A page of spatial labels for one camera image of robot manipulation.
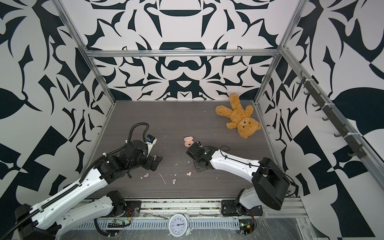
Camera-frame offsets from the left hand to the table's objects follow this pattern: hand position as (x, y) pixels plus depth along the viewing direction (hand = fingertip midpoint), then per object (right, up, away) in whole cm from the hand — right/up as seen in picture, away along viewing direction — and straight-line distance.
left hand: (154, 151), depth 75 cm
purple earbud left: (-6, -15, +9) cm, 19 cm away
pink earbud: (+17, -15, +9) cm, 24 cm away
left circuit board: (-16, -34, -3) cm, 37 cm away
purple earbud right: (+9, -18, +7) cm, 21 cm away
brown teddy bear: (+53, +11, +21) cm, 58 cm away
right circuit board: (+44, -34, -4) cm, 56 cm away
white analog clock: (+14, -32, -7) cm, 35 cm away
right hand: (+24, -9, +9) cm, 27 cm away
